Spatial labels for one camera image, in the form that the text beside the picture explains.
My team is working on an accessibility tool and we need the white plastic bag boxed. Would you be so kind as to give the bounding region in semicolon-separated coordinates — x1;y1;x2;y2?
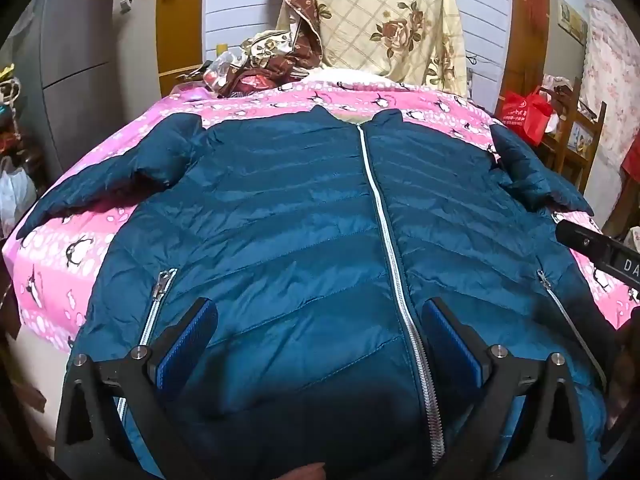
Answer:
0;157;39;239

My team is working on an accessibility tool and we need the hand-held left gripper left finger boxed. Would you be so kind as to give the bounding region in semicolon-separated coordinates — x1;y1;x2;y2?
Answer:
54;297;219;480

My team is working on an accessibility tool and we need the blue quilted down jacket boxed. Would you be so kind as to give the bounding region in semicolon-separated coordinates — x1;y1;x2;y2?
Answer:
22;105;621;480

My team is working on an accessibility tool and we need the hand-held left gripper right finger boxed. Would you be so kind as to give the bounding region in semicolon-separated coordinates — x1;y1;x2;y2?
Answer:
421;299;608;480

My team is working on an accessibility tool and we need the pink penguin print blanket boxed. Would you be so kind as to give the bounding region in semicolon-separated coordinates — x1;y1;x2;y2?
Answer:
0;77;640;356

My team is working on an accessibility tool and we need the brown patterned cloth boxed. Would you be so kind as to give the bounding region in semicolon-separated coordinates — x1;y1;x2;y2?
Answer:
215;0;331;100

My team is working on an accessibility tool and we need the red shopping bag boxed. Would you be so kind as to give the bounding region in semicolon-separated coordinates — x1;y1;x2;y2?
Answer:
500;86;554;146

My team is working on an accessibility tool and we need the pink floral curtain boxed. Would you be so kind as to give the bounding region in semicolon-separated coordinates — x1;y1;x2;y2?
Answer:
582;0;640;171

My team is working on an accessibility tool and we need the cream floral quilt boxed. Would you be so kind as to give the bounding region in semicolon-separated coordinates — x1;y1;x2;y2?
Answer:
275;0;468;96

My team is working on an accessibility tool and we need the framed wall picture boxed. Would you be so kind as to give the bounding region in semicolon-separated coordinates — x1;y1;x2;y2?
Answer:
557;0;589;44

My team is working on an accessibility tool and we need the wooden chair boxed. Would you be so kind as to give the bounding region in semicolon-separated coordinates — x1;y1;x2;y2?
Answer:
539;77;608;192

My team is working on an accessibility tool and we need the red foil packet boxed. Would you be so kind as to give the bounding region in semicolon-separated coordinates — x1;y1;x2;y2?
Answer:
235;72;282;99

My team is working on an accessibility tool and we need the white pillow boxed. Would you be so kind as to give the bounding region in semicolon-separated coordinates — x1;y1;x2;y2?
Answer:
304;67;403;87

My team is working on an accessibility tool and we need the clear plastic bag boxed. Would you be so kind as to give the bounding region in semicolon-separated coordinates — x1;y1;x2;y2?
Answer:
202;50;247;97

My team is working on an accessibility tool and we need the wooden door panel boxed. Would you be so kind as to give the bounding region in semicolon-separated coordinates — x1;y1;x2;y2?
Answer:
155;0;207;98

